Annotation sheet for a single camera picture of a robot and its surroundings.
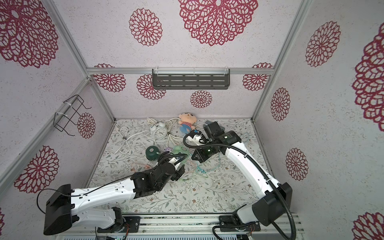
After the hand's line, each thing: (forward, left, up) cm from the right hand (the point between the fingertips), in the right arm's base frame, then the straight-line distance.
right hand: (192, 155), depth 73 cm
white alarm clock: (+28, +24, -15) cm, 40 cm away
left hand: (-1, +8, -5) cm, 9 cm away
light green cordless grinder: (+1, +5, +4) cm, 6 cm away
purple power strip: (+17, +16, -20) cm, 31 cm away
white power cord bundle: (+35, +17, -21) cm, 44 cm away
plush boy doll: (+37, +6, -16) cm, 41 cm away
